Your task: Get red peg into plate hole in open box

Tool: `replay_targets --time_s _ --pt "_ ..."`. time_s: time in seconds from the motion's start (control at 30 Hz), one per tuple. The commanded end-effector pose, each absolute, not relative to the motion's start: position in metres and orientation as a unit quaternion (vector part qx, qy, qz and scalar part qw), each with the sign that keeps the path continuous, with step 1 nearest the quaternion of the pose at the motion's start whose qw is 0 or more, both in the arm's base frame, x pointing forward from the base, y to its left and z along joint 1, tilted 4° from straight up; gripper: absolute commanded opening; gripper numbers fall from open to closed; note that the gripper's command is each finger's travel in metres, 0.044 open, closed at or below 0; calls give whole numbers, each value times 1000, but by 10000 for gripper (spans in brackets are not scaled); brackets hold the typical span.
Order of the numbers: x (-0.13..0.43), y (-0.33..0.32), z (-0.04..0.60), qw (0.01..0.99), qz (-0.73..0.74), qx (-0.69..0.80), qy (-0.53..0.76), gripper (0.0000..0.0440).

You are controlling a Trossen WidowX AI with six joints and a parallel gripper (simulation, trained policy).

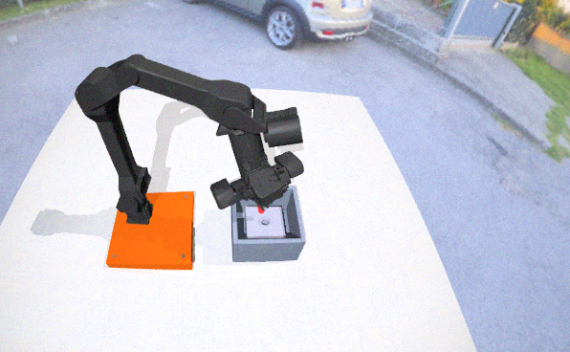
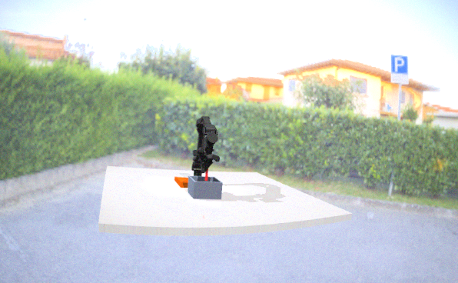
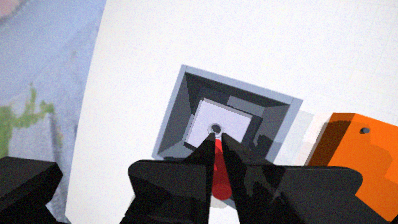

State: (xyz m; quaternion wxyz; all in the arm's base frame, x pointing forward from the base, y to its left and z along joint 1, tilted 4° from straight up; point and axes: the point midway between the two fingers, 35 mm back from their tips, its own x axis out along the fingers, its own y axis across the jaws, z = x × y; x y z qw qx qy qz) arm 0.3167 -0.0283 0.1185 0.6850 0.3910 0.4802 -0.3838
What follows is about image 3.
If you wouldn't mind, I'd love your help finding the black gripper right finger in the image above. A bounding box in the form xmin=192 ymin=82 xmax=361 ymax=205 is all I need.
xmin=221 ymin=133 xmax=363 ymax=224

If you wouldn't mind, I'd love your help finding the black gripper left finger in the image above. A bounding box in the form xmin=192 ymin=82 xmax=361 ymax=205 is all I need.
xmin=127 ymin=132 xmax=216 ymax=224

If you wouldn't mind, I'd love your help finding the red peg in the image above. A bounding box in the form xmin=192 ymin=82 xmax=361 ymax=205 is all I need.
xmin=212 ymin=139 xmax=232 ymax=200

